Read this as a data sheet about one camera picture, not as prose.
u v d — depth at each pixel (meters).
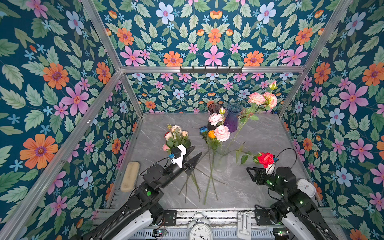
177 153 0.51
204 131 1.04
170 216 0.74
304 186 0.81
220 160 0.83
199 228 0.68
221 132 0.67
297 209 0.52
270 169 0.62
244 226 0.70
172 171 0.56
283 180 0.55
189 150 0.64
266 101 0.65
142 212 0.52
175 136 0.98
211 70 0.93
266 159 0.53
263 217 0.73
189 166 0.57
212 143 1.00
